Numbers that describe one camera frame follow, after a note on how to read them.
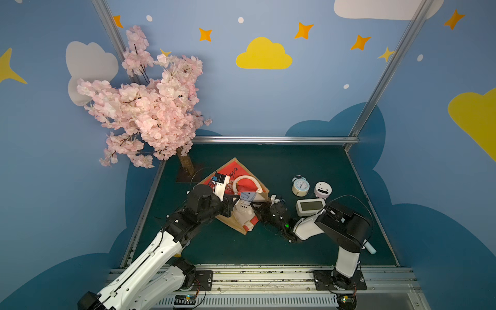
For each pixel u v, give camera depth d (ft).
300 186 3.23
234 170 2.96
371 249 2.64
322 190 3.23
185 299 2.39
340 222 1.81
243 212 2.91
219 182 2.05
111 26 2.37
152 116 2.05
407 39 2.52
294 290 2.41
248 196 3.14
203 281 2.42
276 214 2.35
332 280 2.40
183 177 3.56
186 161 3.22
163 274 1.93
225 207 2.07
